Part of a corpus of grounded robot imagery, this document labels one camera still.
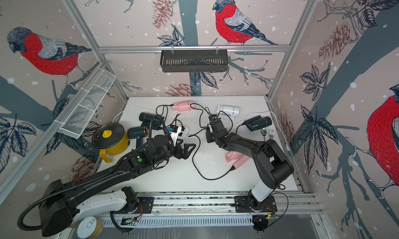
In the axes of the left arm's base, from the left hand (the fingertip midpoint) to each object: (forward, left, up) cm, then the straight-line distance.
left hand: (191, 141), depth 74 cm
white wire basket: (+8, +61, +2) cm, 62 cm away
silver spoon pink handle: (+17, -45, -20) cm, 52 cm away
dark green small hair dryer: (+25, +33, -15) cm, 44 cm away
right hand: (+15, -9, -14) cm, 23 cm away
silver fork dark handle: (+16, -50, -19) cm, 56 cm away
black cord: (-4, 0, -18) cm, 19 cm away
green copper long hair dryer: (+14, +36, -15) cm, 41 cm away
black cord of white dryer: (+33, -4, -20) cm, 39 cm away
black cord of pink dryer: (+37, +27, -20) cm, 50 cm away
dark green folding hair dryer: (+22, -42, -16) cm, 50 cm away
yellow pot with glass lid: (+7, +48, -11) cm, 49 cm away
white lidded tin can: (-33, +42, -15) cm, 56 cm away
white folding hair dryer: (+31, -25, -15) cm, 43 cm away
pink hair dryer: (-1, -27, -19) cm, 33 cm away
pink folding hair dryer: (+37, +9, -15) cm, 41 cm away
